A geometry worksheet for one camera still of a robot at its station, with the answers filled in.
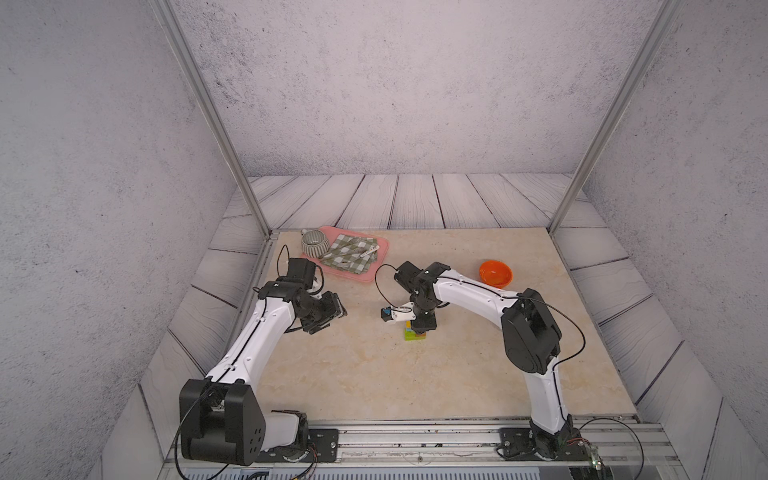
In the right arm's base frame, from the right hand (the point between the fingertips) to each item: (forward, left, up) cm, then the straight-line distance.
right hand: (421, 320), depth 90 cm
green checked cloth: (+29, +23, -3) cm, 37 cm away
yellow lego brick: (-5, +4, +7) cm, 10 cm away
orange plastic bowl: (+20, -27, -3) cm, 33 cm away
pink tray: (+21, +17, -4) cm, 27 cm away
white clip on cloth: (+30, +17, -3) cm, 35 cm away
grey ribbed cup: (+29, +37, +3) cm, 46 cm away
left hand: (-3, +21, +9) cm, 23 cm away
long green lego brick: (-4, +3, -3) cm, 5 cm away
